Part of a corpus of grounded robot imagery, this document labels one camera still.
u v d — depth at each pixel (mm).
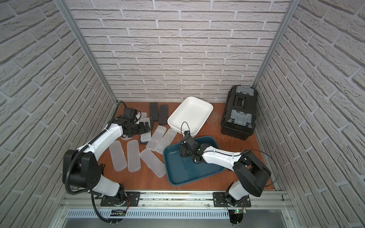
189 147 661
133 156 896
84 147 457
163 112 1118
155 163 865
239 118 877
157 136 978
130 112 695
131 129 659
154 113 1100
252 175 435
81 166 437
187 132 784
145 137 926
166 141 951
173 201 744
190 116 1068
